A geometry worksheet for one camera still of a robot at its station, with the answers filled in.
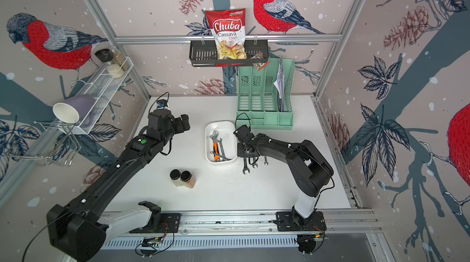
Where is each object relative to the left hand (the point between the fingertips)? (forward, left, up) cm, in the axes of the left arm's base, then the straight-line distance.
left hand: (182, 113), depth 79 cm
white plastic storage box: (+6, -18, -26) cm, 32 cm away
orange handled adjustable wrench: (-5, -13, -25) cm, 28 cm away
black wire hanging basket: (+35, -6, +8) cm, 36 cm away
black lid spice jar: (-22, +3, -17) cm, 28 cm away
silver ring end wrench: (-4, -16, -25) cm, 30 cm away
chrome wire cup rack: (-19, +39, +10) cm, 44 cm away
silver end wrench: (-14, -28, -26) cm, 41 cm away
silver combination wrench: (-12, -33, -26) cm, 44 cm away
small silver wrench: (-10, -39, -26) cm, 48 cm away
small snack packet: (+26, -35, +7) cm, 44 cm away
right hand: (-6, -27, -24) cm, 36 cm away
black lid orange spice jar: (-23, -3, -16) cm, 28 cm away
